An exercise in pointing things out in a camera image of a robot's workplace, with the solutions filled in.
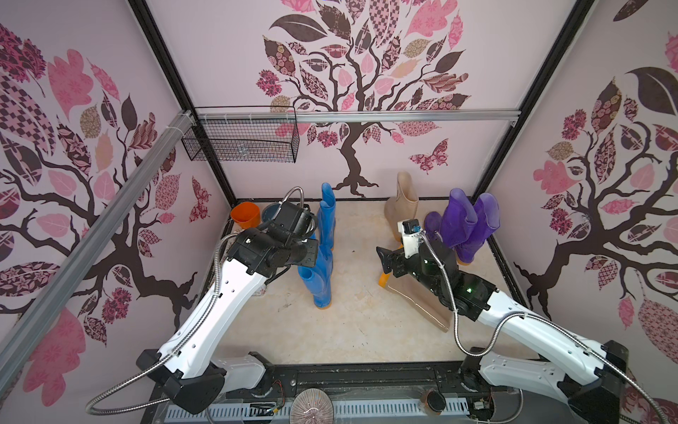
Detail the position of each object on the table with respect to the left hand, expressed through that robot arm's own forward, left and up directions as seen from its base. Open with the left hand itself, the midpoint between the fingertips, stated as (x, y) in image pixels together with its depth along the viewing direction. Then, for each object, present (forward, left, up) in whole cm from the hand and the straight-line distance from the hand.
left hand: (306, 255), depth 69 cm
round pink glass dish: (-31, -1, -26) cm, 40 cm away
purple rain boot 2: (+13, -54, -2) cm, 56 cm away
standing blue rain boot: (+32, -3, -22) cm, 39 cm away
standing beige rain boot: (+22, -30, -4) cm, 38 cm away
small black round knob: (-31, -32, -18) cm, 48 cm away
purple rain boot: (+19, -48, -11) cm, 52 cm away
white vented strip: (-32, +18, -28) cm, 46 cm away
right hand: (+4, -23, 0) cm, 23 cm away
